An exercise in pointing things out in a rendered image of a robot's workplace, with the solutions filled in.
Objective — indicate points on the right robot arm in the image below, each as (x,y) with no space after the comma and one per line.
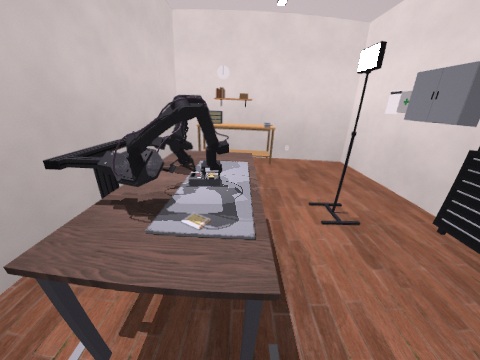
(183,111)

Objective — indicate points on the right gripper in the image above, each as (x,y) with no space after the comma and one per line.
(213,164)

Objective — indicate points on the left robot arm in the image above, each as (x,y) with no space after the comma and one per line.
(178,137)

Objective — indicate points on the white gel cassette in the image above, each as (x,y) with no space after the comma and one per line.
(196,221)

